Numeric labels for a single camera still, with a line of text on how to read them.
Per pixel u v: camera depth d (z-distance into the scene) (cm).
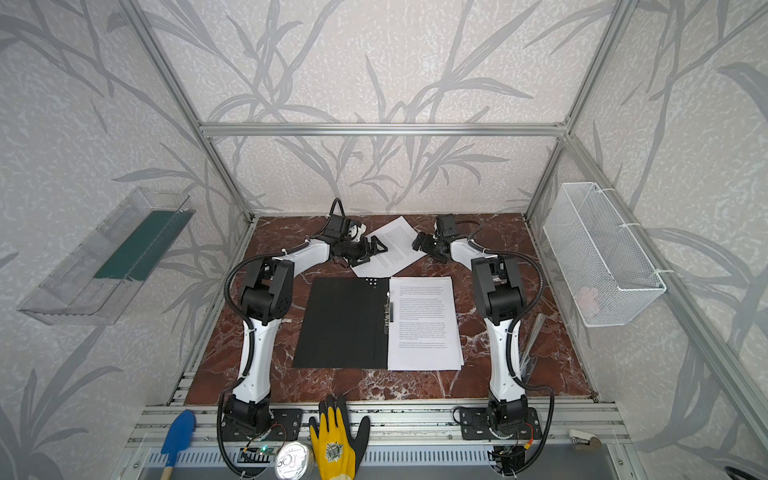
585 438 70
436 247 96
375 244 96
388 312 93
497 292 60
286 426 73
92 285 63
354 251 94
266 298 61
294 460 65
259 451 71
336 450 69
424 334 89
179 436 72
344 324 91
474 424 73
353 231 98
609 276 61
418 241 99
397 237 115
